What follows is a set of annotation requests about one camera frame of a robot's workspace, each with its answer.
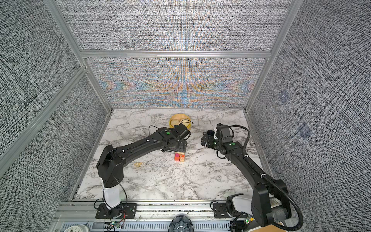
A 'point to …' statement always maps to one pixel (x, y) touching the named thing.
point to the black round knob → (181, 224)
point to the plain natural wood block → (182, 157)
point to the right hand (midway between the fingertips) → (208, 140)
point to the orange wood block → (177, 157)
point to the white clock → (78, 228)
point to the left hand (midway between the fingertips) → (179, 148)
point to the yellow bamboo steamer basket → (178, 118)
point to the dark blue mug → (210, 132)
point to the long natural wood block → (183, 152)
